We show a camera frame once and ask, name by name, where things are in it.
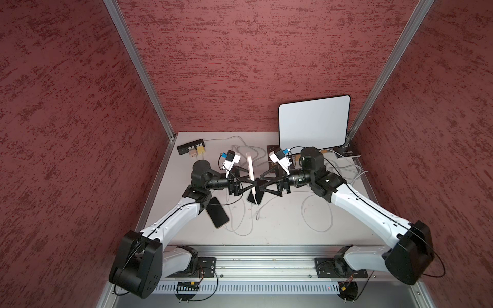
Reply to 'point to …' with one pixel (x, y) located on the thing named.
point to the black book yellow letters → (271, 148)
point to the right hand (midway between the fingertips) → (261, 186)
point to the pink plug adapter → (192, 153)
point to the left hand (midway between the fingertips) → (253, 181)
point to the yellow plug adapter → (201, 149)
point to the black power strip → (185, 148)
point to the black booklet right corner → (348, 151)
